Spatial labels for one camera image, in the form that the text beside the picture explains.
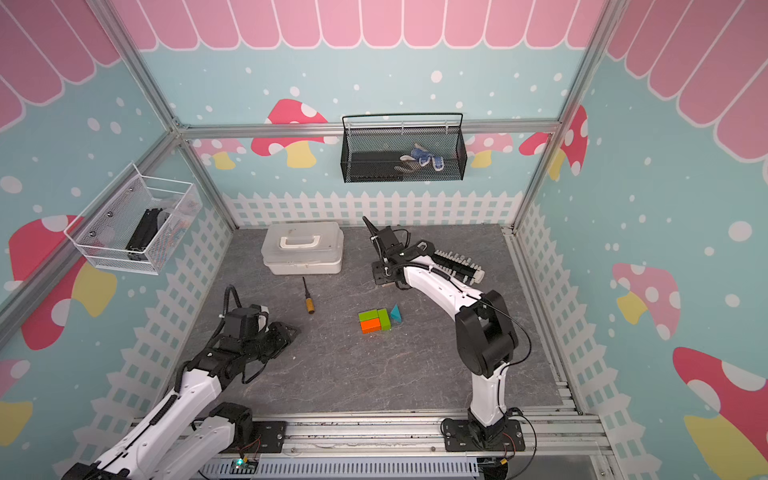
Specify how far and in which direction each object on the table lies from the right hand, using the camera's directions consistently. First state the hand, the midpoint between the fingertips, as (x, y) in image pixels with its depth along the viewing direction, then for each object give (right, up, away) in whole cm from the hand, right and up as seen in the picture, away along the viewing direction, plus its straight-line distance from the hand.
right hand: (384, 271), depth 92 cm
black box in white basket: (-56, +10, -22) cm, 61 cm away
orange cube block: (-4, -17, +1) cm, 18 cm away
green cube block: (-5, -14, +3) cm, 15 cm away
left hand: (-24, -18, -9) cm, 31 cm away
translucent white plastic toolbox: (-29, +7, +6) cm, 30 cm away
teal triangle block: (+4, -13, +3) cm, 14 cm away
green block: (0, -15, +1) cm, 15 cm away
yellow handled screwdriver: (-24, -12, +5) cm, 27 cm away
